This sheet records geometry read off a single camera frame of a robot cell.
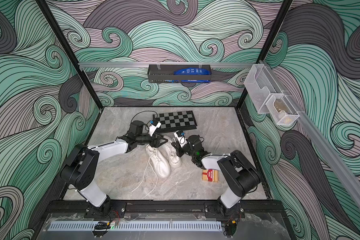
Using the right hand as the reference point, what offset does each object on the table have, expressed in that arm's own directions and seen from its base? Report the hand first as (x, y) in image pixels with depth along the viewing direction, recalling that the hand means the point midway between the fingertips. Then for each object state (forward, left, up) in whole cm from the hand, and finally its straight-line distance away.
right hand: (174, 142), depth 89 cm
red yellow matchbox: (-17, -21, -7) cm, 28 cm away
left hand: (+1, +5, +5) cm, 7 cm away
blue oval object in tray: (+36, -12, +27) cm, 46 cm away
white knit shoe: (-5, +3, -2) cm, 6 cm away
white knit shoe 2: (-10, +9, -4) cm, 14 cm away
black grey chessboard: (+21, -1, -5) cm, 22 cm away
